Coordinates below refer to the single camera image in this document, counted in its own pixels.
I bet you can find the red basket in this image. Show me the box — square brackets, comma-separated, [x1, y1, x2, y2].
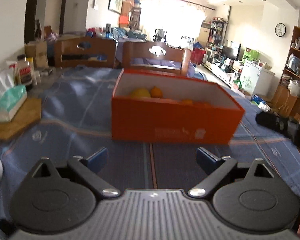
[191, 48, 206, 64]

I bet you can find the yellow-green pear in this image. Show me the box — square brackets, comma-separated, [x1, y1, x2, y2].
[129, 88, 152, 99]

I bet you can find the right wooden chair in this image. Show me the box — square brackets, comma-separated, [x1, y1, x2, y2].
[122, 41, 194, 77]

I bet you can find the orange cardboard box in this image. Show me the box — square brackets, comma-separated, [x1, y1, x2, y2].
[111, 69, 245, 144]

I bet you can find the large orange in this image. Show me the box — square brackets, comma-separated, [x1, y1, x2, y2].
[150, 86, 163, 99]
[180, 99, 212, 107]

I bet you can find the left wooden chair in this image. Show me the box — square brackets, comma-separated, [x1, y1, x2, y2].
[54, 37, 117, 68]

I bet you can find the cardboard box on floor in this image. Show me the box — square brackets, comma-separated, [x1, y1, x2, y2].
[24, 41, 49, 68]

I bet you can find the wooden chair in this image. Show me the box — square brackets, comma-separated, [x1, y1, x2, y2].
[122, 41, 194, 77]
[54, 37, 117, 68]

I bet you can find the brown supplement bottle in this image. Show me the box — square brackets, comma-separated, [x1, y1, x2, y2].
[17, 54, 33, 90]

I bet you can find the round wall clock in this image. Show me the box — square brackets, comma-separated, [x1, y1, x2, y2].
[275, 23, 287, 37]

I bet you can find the white cabinet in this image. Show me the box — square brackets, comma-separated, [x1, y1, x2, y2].
[239, 60, 275, 96]

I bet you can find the blue plaid tablecloth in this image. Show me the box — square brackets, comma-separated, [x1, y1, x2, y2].
[0, 67, 300, 220]

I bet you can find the teal tissue pack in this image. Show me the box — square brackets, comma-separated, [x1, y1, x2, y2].
[0, 85, 27, 122]

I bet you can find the wooden bookshelf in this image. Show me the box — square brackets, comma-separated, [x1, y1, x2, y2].
[271, 26, 300, 121]

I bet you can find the wooden board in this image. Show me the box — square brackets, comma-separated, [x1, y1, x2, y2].
[0, 98, 42, 141]

